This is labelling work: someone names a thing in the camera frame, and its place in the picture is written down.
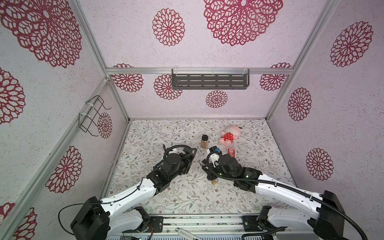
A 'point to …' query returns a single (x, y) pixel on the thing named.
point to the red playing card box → (231, 152)
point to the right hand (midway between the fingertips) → (202, 165)
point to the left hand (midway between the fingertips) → (195, 156)
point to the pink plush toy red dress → (232, 132)
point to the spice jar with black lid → (204, 142)
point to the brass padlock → (214, 182)
